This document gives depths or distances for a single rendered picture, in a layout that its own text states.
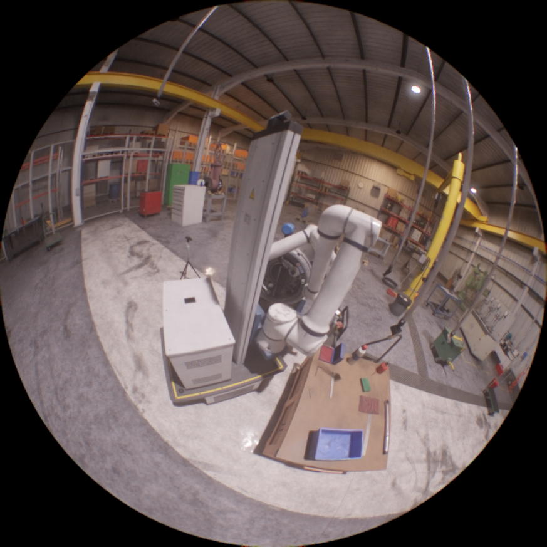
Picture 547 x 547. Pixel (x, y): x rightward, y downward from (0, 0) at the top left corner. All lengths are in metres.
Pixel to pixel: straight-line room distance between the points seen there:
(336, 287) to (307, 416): 0.83
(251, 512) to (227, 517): 0.19
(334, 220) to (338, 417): 1.17
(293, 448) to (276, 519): 0.87
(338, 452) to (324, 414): 0.30
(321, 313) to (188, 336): 0.63
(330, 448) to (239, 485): 0.75
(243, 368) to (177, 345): 0.66
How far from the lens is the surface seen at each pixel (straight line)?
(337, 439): 1.23
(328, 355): 1.44
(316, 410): 1.20
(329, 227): 0.72
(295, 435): 1.12
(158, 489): 1.70
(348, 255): 0.68
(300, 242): 1.32
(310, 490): 1.72
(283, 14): 7.84
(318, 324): 0.78
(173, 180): 8.33
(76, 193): 7.63
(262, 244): 0.65
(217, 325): 0.88
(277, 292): 1.87
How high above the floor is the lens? 1.52
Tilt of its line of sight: 29 degrees down
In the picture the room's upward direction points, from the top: 15 degrees clockwise
